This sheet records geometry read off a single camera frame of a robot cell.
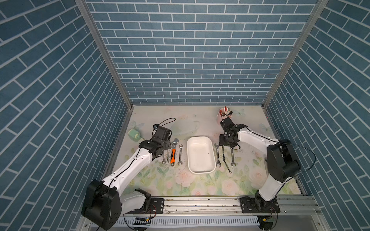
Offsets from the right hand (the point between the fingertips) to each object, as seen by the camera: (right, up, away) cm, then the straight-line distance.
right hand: (224, 143), depth 94 cm
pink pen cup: (+2, +20, +10) cm, 23 cm away
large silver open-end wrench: (-5, -11, -3) cm, 12 cm away
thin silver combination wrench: (-36, -11, -5) cm, 38 cm away
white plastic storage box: (-15, -8, -1) cm, 17 cm away
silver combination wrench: (-29, -11, -4) cm, 31 cm away
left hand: (-35, +2, -9) cm, 36 cm away
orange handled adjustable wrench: (-33, -6, -1) cm, 34 cm away
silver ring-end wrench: (-1, -10, -3) cm, 10 cm away
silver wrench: (+4, -12, -5) cm, 13 cm away
